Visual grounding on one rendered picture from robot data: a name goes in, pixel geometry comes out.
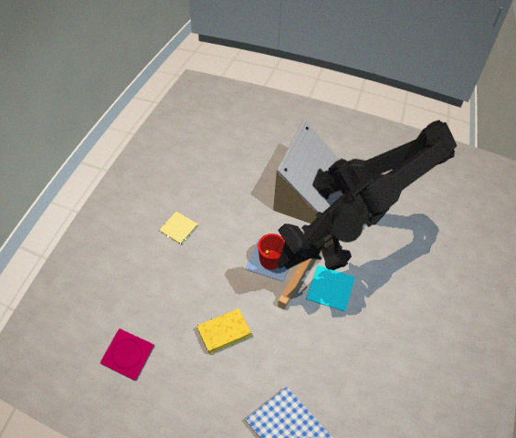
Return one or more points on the yellow sticky-note pad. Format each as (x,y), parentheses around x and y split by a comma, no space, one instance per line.
(178,228)

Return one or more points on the magenta flat square pad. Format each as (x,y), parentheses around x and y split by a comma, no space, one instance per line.
(127,354)

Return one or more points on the yellow sponge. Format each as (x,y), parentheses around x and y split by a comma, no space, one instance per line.
(224,331)

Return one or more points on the blue and white checkered towel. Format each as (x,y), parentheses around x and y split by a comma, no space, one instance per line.
(284,416)

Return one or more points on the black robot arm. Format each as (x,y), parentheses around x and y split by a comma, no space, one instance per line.
(363,186)

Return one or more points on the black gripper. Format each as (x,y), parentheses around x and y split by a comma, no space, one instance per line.
(296,244)

